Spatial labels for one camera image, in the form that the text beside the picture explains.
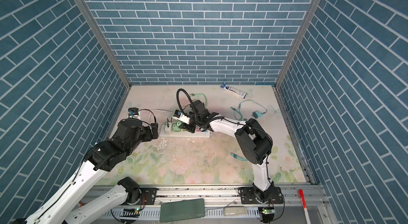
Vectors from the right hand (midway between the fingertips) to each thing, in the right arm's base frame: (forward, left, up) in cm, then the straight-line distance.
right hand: (179, 121), depth 89 cm
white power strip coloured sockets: (-3, -10, -7) cm, 13 cm away
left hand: (-11, +9, +13) cm, 19 cm away
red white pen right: (-34, -63, -11) cm, 72 cm away
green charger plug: (-3, +2, -1) cm, 4 cm away
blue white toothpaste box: (+34, -31, -9) cm, 47 cm away
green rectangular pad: (-40, -6, -9) cm, 42 cm away
